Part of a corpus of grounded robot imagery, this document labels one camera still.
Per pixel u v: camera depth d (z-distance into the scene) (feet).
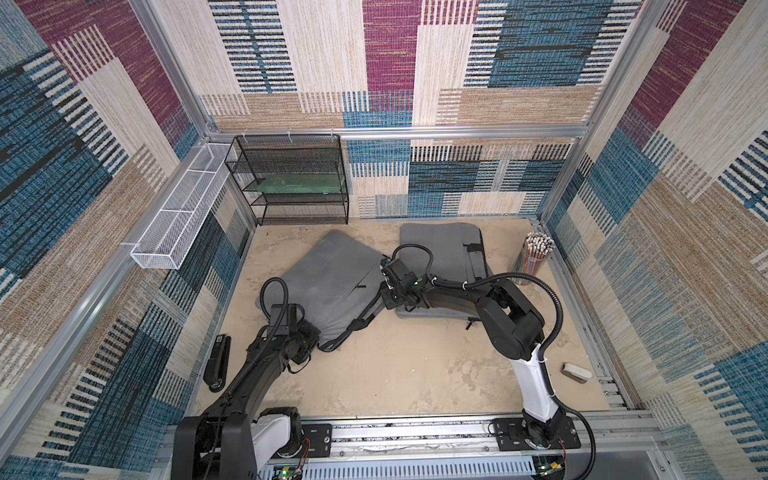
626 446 2.37
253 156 3.35
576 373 2.65
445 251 3.53
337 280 3.24
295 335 2.46
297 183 3.22
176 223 3.16
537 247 2.92
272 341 1.96
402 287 2.54
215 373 2.60
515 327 1.78
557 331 1.65
